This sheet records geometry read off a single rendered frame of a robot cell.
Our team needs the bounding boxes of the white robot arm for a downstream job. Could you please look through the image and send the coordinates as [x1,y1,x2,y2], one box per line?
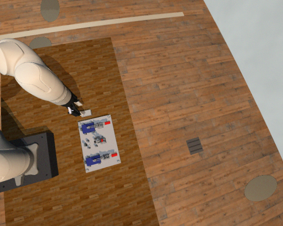
[0,38,71,186]

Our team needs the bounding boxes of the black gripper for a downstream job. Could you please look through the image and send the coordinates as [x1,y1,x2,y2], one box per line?
[61,90,84,116]

